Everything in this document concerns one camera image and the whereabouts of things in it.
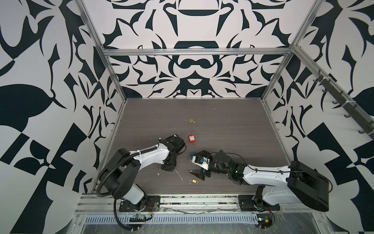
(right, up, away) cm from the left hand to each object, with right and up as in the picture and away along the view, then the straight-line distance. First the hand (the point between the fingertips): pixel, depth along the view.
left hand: (175, 160), depth 87 cm
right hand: (+10, +2, -10) cm, 14 cm away
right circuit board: (+44, -24, -17) cm, 53 cm away
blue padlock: (+10, +3, +2) cm, 10 cm away
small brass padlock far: (+9, +23, +18) cm, 30 cm away
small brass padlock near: (+11, -9, -6) cm, 15 cm away
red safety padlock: (+10, +11, +9) cm, 17 cm away
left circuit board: (-17, -24, -15) cm, 33 cm away
